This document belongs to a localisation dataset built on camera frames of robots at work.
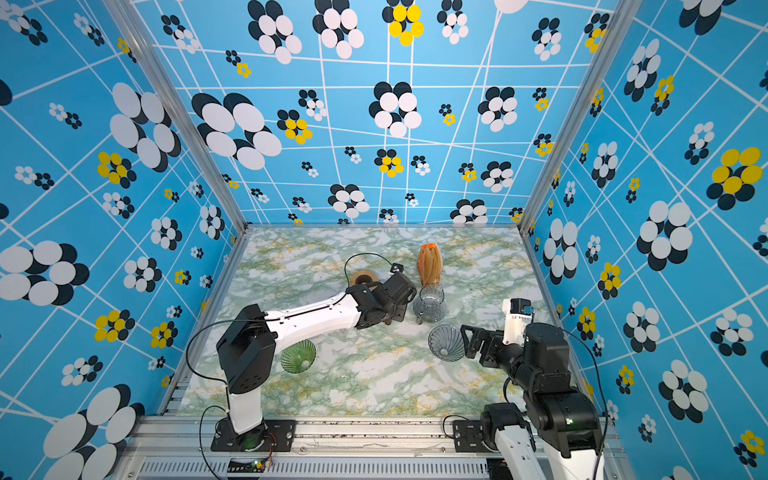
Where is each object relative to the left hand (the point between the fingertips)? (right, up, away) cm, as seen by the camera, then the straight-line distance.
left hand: (401, 303), depth 87 cm
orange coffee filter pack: (+10, +11, +10) cm, 18 cm away
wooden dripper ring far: (-13, +7, +15) cm, 21 cm away
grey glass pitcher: (+8, -1, +2) cm, 9 cm away
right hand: (+18, -3, -20) cm, 27 cm away
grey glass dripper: (+13, -11, -2) cm, 17 cm away
